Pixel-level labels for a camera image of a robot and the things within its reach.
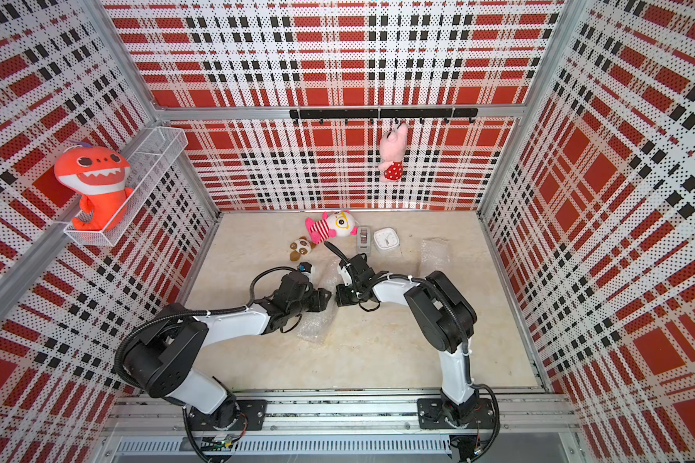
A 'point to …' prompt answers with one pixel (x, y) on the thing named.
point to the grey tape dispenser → (364, 239)
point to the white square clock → (386, 240)
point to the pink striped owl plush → (341, 224)
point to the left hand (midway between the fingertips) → (329, 294)
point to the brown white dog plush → (300, 247)
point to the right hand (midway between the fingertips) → (340, 298)
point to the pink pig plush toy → (392, 149)
